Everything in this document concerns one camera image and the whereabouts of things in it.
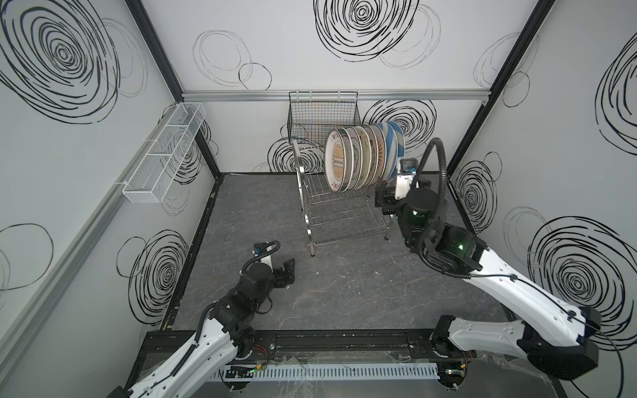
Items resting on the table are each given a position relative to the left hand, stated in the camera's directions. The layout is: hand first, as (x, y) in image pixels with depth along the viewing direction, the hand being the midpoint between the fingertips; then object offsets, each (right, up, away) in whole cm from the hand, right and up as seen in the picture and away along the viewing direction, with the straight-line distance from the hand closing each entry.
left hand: (285, 261), depth 81 cm
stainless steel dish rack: (+16, +13, +19) cm, 28 cm away
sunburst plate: (+16, +33, -2) cm, 37 cm away
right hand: (+30, +26, -18) cm, 44 cm away
